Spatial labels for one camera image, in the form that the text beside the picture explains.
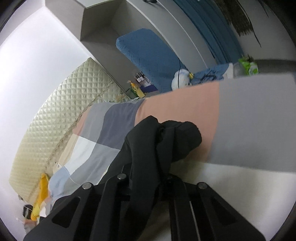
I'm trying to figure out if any large black jacket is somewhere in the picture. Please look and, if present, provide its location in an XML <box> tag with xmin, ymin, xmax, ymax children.
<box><xmin>99</xmin><ymin>116</ymin><xmax>202</xmax><ymax>240</ymax></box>

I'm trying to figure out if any yellow pillow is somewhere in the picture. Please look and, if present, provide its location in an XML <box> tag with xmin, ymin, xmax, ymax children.
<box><xmin>31</xmin><ymin>173</ymin><xmax>49</xmax><ymax>221</ymax></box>

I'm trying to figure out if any patchwork plaid bed quilt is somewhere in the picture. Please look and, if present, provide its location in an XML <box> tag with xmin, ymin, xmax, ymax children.
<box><xmin>49</xmin><ymin>73</ymin><xmax>295</xmax><ymax>240</ymax></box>

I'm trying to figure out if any cream quilted headboard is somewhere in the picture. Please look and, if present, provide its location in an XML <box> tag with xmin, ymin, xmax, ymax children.
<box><xmin>9</xmin><ymin>58</ymin><xmax>130</xmax><ymax>204</ymax></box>

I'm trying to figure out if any yellow bottle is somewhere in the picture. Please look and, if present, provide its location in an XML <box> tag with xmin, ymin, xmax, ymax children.
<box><xmin>128</xmin><ymin>80</ymin><xmax>145</xmax><ymax>98</ymax></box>

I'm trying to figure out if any white plush toy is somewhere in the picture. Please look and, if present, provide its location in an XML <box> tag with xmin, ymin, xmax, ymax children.
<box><xmin>171</xmin><ymin>69</ymin><xmax>194</xmax><ymax>90</ymax></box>

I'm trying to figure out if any blue padded chair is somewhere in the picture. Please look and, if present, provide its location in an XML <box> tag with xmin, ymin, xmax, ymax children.
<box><xmin>116</xmin><ymin>29</ymin><xmax>185</xmax><ymax>93</ymax></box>

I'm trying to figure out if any green tissue pack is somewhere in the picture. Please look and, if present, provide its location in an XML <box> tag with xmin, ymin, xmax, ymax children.
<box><xmin>238</xmin><ymin>55</ymin><xmax>259</xmax><ymax>75</ymax></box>

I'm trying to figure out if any blue curtain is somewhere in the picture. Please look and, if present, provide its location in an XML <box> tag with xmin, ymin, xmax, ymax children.
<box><xmin>175</xmin><ymin>0</ymin><xmax>243</xmax><ymax>64</ymax></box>

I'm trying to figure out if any grey wardrobe cabinet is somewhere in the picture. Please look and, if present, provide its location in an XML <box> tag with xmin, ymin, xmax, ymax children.
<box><xmin>45</xmin><ymin>1</ymin><xmax>216</xmax><ymax>90</ymax></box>

